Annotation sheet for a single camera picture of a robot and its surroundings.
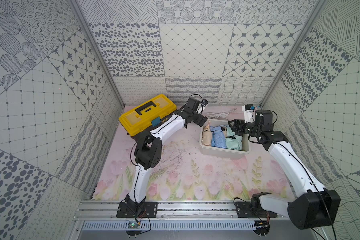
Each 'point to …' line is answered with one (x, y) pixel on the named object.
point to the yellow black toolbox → (140, 121)
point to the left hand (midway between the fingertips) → (199, 111)
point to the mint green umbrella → (233, 141)
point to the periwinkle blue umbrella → (218, 137)
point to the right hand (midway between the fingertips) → (234, 124)
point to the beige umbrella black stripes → (206, 135)
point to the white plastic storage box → (211, 150)
